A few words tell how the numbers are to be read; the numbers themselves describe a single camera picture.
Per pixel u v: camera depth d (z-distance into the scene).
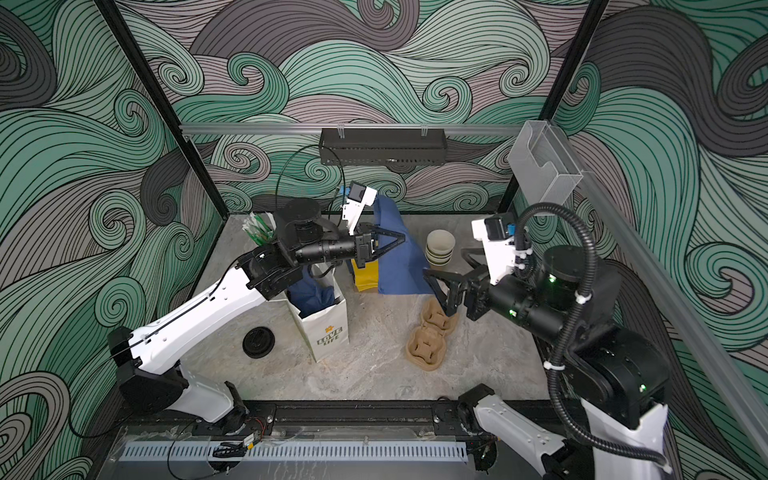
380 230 0.53
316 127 0.93
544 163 0.78
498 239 0.37
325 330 0.72
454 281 0.38
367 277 0.95
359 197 0.50
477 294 0.38
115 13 0.71
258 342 0.83
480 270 0.39
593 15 0.72
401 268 0.54
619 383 0.27
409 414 0.74
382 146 0.95
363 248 0.49
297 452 0.70
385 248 0.55
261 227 0.95
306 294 0.76
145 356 0.39
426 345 0.83
